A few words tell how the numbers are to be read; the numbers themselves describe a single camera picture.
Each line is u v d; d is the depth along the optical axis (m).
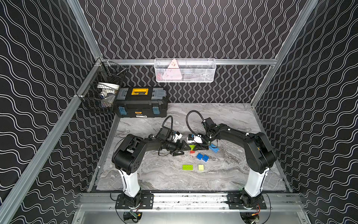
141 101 1.05
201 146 0.80
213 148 0.78
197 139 0.80
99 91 0.87
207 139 0.79
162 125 0.81
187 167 0.86
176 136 0.90
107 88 0.80
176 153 0.87
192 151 0.91
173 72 0.90
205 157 0.88
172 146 0.82
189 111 0.76
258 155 0.50
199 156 0.90
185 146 0.84
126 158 0.49
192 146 0.88
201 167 0.86
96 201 0.76
